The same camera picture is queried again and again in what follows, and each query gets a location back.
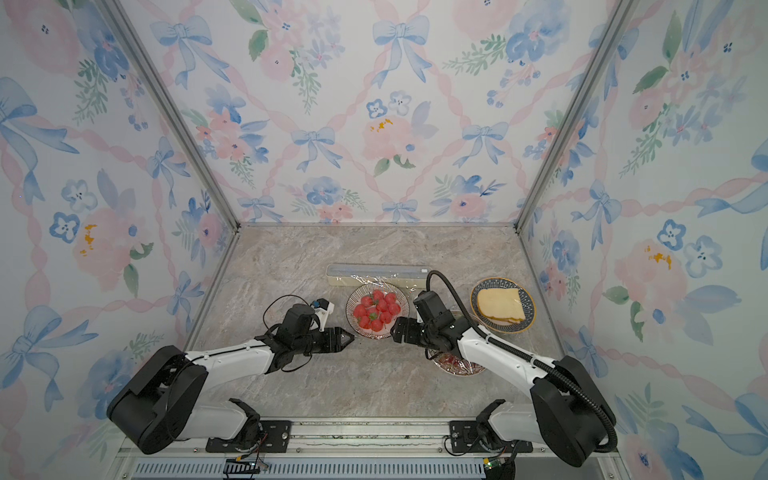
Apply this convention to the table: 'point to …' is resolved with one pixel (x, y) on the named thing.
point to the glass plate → (367, 289)
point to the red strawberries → (376, 309)
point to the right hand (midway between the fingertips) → (404, 332)
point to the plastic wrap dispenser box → (353, 274)
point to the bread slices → (502, 304)
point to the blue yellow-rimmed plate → (527, 302)
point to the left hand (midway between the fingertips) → (350, 337)
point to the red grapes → (455, 364)
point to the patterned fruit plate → (434, 357)
